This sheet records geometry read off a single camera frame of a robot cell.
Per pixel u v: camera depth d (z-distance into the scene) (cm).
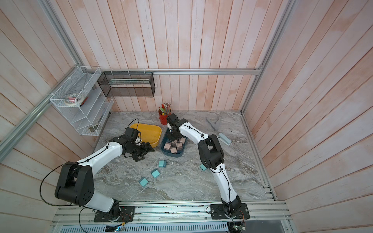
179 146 96
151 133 107
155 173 86
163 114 104
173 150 96
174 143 98
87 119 78
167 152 95
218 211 73
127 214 73
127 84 105
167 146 98
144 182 82
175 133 75
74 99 69
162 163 88
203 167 63
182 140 97
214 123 111
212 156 59
